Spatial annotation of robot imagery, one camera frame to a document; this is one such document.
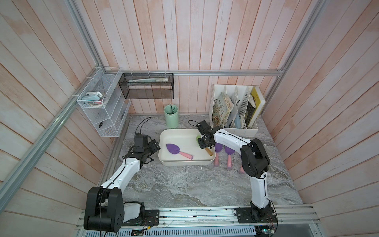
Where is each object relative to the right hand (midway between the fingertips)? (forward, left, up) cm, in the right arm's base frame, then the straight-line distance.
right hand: (203, 142), depth 99 cm
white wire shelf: (-3, +52, +27) cm, 59 cm away
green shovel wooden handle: (-4, -3, -2) cm, 5 cm away
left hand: (-9, +31, +7) cm, 33 cm away
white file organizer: (+16, -26, +3) cm, 31 cm away
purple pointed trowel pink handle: (-5, +19, -3) cm, 20 cm away
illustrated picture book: (+19, -13, +12) cm, 26 cm away
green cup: (+16, +22, +10) cm, 29 cm away
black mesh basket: (+38, +42, +20) cm, 60 cm away
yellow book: (+17, -35, +22) cm, 45 cm away
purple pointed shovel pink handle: (-31, -13, +26) cm, 42 cm away
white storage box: (-3, +16, -2) cm, 16 cm away
